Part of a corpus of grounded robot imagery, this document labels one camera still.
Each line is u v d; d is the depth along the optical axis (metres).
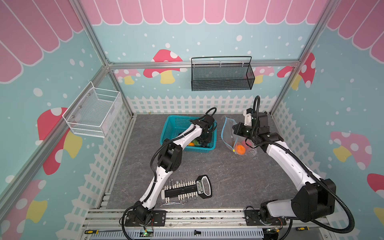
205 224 0.74
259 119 0.60
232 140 0.82
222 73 0.94
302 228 0.71
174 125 1.09
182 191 0.83
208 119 0.85
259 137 0.60
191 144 0.99
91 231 0.70
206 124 0.79
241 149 0.85
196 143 1.02
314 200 0.41
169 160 0.63
